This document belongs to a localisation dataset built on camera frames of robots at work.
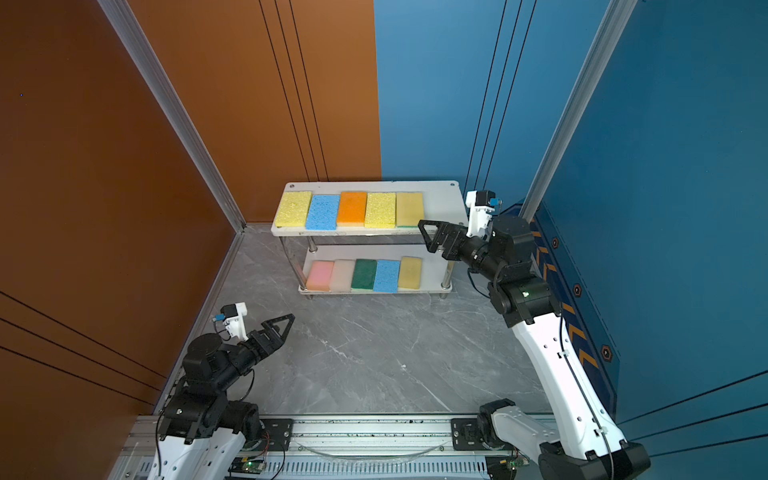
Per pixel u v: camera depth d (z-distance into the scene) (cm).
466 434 72
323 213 74
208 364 53
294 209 76
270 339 63
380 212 74
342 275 94
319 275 94
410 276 96
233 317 64
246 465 70
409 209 76
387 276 95
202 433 51
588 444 36
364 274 96
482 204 54
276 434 73
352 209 74
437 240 55
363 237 116
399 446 73
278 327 70
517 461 70
